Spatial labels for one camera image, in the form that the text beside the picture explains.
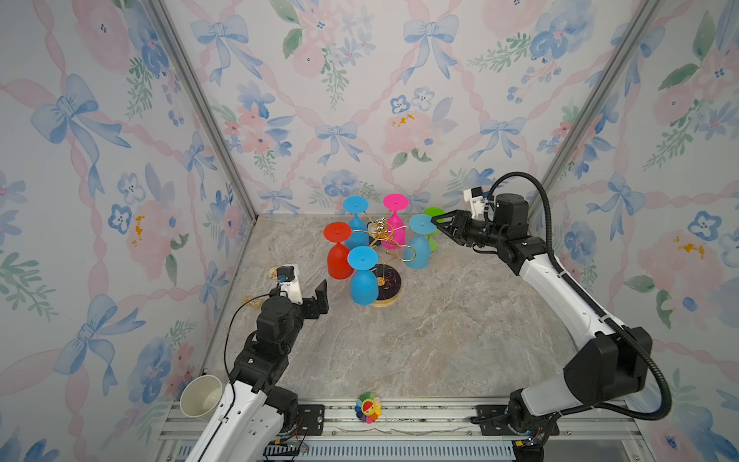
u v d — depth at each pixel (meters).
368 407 0.75
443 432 0.73
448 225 0.70
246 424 0.48
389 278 1.00
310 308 0.65
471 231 0.69
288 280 0.61
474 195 0.72
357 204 0.82
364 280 0.75
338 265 0.81
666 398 0.38
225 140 0.96
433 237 0.76
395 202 0.82
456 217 0.69
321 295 0.66
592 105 0.86
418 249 0.84
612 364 0.42
